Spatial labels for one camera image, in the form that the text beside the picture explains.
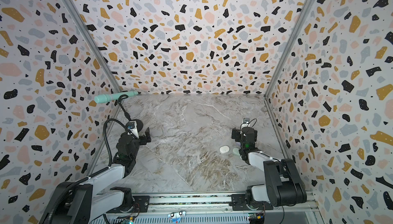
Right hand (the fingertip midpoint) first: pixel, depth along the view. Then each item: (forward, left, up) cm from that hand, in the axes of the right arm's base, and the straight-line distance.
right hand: (244, 125), depth 91 cm
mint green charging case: (-12, +5, -10) cm, 16 cm away
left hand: (-5, +59, +5) cm, 59 cm away
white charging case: (-11, +12, -9) cm, 18 cm away
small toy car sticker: (-45, +35, -7) cm, 58 cm away
